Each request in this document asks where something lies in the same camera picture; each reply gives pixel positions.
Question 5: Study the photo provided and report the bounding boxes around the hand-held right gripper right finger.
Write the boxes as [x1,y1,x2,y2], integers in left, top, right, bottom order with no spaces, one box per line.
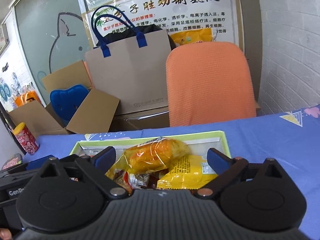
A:
[196,147,283,200]

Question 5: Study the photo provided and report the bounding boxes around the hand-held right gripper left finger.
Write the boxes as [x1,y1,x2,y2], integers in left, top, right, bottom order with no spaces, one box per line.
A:
[40,146,127,199]

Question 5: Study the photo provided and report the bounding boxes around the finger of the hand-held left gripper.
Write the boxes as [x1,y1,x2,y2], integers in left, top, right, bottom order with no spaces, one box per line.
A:
[26,156,52,170]

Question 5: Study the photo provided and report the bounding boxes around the orange peanut snack packet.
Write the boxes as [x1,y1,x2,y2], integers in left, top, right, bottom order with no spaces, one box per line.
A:
[107,170,133,194]

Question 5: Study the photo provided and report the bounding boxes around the green cardboard box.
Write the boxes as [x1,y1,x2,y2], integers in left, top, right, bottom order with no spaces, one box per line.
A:
[69,130,232,161]

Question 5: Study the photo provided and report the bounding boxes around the yellow white snack packet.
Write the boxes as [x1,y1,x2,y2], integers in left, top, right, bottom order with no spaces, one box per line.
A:
[157,155,218,190]

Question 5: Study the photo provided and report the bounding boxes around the yellow bread packet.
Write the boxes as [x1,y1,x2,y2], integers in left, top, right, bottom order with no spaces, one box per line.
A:
[124,139,190,174]

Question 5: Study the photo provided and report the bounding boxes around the person's left hand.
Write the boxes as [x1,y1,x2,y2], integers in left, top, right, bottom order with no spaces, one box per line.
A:
[0,228,13,240]

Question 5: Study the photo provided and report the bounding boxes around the instant noodle bowl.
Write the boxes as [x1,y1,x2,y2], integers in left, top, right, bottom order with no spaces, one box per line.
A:
[1,153,24,171]

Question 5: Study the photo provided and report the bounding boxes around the red canister yellow lid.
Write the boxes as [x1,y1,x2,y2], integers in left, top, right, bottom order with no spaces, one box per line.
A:
[12,122,40,155]

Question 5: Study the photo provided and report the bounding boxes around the open cardboard box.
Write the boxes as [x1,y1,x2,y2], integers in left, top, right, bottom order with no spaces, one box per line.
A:
[9,60,121,138]

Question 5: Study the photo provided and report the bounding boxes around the blue printed tablecloth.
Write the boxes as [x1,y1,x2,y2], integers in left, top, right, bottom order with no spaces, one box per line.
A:
[35,105,320,240]

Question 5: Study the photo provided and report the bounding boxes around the orange bag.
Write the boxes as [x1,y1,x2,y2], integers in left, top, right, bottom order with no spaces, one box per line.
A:
[14,91,42,108]

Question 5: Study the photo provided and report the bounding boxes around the blue cushion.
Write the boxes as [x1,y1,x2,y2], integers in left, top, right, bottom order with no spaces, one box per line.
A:
[49,85,90,127]

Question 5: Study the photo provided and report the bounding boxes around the orange chair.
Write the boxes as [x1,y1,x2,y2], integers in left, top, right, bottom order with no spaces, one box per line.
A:
[166,42,257,127]

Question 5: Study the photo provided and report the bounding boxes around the yellow plastic bag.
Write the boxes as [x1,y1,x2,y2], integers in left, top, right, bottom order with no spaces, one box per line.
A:
[172,28,213,47]

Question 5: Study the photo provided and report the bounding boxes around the laminated text poster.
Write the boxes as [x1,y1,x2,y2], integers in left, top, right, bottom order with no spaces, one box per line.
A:
[80,0,241,51]

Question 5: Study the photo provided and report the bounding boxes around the brown paper bag blue handles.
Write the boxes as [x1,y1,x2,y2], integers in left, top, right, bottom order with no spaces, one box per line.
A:
[84,5,176,116]

